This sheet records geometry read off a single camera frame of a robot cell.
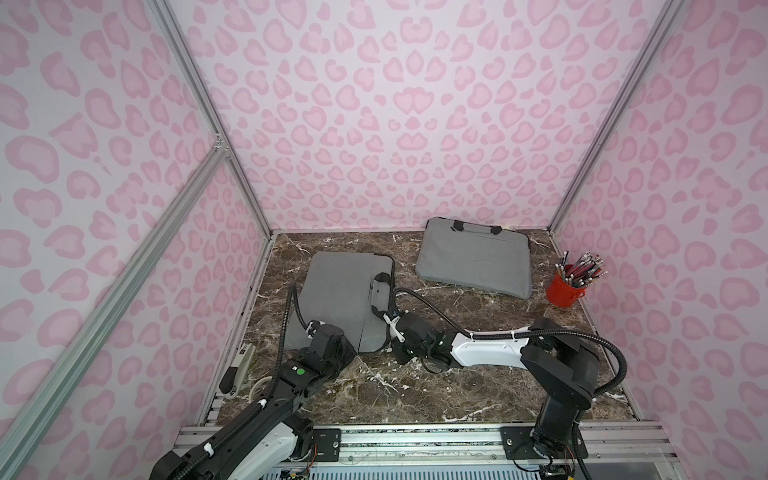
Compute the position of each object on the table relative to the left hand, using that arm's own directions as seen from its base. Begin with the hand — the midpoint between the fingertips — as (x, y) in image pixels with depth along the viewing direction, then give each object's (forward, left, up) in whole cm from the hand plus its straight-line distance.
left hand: (355, 344), depth 84 cm
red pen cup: (+15, -63, +1) cm, 65 cm away
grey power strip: (-7, +32, -2) cm, 33 cm away
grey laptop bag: (+19, +4, -3) cm, 20 cm away
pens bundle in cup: (+18, -67, +9) cm, 70 cm away
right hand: (+3, -12, -5) cm, 13 cm away
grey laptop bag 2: (+34, -40, -3) cm, 53 cm away
